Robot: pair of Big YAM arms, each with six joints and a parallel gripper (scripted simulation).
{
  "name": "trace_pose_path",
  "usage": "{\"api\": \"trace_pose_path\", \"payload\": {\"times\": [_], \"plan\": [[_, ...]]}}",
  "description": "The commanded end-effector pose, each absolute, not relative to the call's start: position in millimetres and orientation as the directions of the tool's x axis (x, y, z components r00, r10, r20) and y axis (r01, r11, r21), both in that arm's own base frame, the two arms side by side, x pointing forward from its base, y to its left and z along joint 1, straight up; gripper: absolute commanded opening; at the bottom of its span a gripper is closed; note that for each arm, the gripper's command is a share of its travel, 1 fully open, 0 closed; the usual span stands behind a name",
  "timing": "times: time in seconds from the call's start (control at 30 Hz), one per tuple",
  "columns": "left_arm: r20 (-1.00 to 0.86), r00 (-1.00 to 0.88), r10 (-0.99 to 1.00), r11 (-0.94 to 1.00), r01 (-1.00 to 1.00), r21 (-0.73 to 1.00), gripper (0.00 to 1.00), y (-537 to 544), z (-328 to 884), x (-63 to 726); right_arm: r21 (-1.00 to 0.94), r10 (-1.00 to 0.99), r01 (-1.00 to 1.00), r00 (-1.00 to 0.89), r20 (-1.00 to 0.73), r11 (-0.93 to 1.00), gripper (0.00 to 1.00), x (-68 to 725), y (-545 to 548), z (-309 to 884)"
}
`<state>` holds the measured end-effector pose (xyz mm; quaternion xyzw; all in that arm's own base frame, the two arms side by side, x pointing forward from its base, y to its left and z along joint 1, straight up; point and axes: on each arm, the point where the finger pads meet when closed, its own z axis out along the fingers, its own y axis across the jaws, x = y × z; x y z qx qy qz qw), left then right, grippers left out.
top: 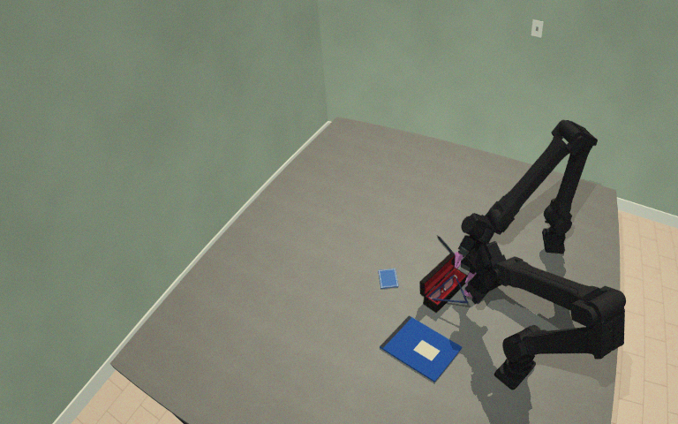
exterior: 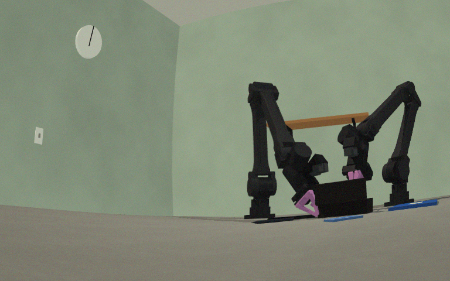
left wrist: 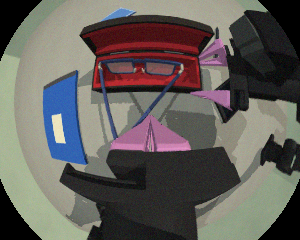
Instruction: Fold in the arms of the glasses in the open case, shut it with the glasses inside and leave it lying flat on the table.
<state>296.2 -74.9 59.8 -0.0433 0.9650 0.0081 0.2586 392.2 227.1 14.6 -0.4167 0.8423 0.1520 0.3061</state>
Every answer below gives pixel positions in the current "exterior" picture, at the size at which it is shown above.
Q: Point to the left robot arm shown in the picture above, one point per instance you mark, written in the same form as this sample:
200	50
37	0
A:
355	141

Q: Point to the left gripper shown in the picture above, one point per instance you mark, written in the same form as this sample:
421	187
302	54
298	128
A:
357	171

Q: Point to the blue notebook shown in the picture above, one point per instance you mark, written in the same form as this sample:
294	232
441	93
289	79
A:
413	205

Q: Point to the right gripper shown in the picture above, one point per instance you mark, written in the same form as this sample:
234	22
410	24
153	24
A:
304	199

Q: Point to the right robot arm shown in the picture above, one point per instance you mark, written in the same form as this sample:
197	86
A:
264	107

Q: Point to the red glasses case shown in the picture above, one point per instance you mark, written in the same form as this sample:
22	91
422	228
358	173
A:
347	197

